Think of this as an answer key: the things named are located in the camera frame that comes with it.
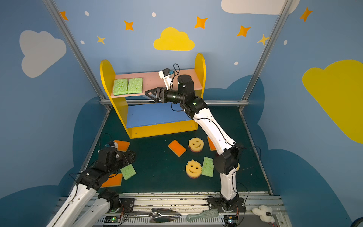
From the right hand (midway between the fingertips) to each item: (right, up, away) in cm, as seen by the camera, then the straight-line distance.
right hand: (149, 91), depth 64 cm
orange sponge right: (+36, -30, +34) cm, 57 cm away
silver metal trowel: (+3, -61, +6) cm, 62 cm away
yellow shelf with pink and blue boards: (-13, -10, +35) cm, 39 cm away
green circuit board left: (-20, -64, +7) cm, 68 cm away
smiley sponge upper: (+24, -30, +32) cm, 50 cm away
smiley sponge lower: (+22, -43, +21) cm, 53 cm away
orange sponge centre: (+11, -32, +32) cm, 47 cm away
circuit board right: (+40, -65, +8) cm, 77 cm away
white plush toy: (+57, -60, +6) cm, 83 cm away
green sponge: (-18, -44, +20) cm, 52 cm away
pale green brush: (+27, -62, +8) cm, 68 cm away
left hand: (-15, -33, +15) cm, 39 cm away
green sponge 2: (+31, -43, +24) cm, 58 cm away
